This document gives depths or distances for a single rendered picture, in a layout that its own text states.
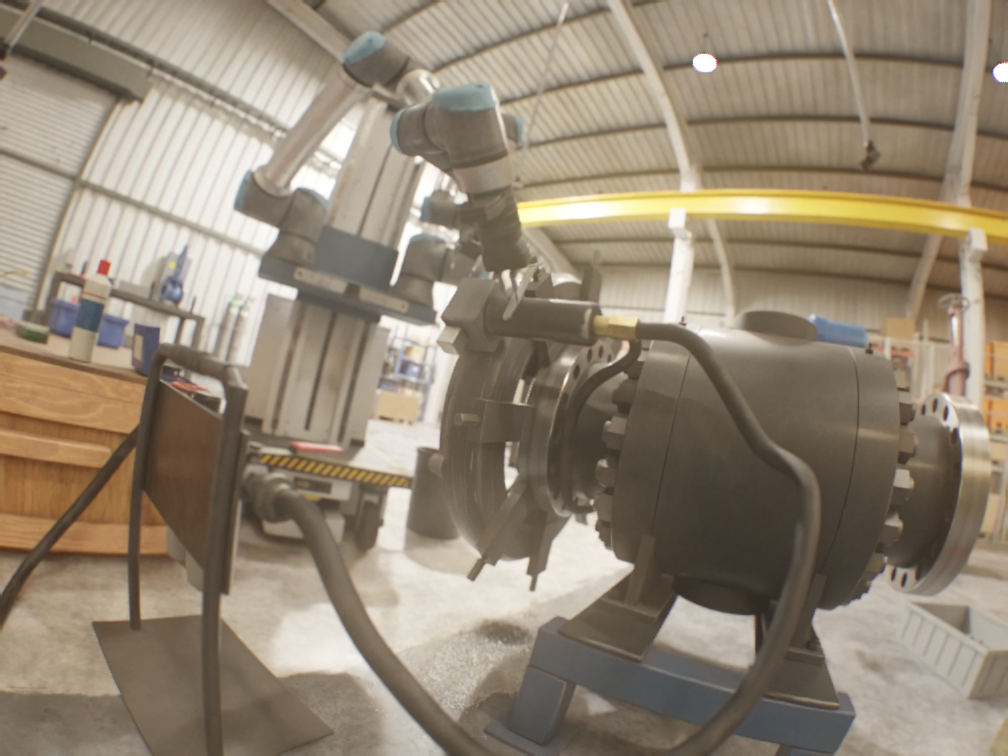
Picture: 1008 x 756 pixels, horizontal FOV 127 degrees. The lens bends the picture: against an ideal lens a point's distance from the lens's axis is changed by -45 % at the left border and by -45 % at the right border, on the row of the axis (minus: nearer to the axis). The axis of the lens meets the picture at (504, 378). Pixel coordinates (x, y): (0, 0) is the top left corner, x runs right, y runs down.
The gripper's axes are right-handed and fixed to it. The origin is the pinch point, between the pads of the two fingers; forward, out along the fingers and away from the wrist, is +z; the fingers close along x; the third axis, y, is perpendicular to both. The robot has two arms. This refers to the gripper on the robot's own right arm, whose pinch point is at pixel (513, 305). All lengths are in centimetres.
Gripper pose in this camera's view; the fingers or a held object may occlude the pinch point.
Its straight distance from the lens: 77.8
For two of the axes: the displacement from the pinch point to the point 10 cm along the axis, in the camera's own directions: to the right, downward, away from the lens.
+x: -9.4, 0.2, 3.4
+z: 2.3, 7.7, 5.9
